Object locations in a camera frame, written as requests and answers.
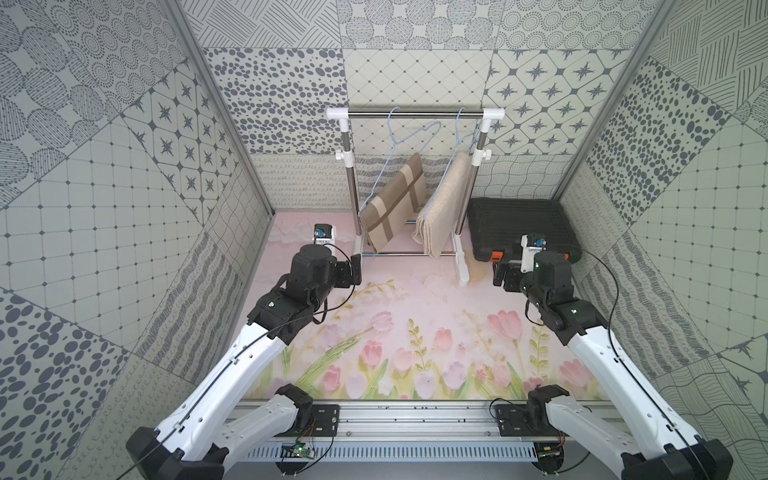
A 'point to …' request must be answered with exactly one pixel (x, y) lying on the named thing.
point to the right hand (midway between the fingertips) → (512, 268)
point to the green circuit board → (300, 451)
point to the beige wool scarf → (439, 223)
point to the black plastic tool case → (498, 224)
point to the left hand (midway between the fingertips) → (334, 246)
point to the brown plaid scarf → (390, 214)
